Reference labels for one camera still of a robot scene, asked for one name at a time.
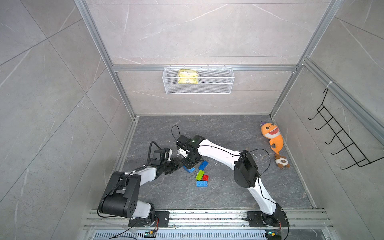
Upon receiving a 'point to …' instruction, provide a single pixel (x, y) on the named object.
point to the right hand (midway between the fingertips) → (189, 165)
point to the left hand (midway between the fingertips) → (182, 162)
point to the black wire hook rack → (360, 159)
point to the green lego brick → (199, 175)
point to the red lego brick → (205, 177)
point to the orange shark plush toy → (271, 131)
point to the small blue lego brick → (203, 165)
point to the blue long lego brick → (201, 183)
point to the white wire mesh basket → (212, 80)
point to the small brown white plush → (281, 161)
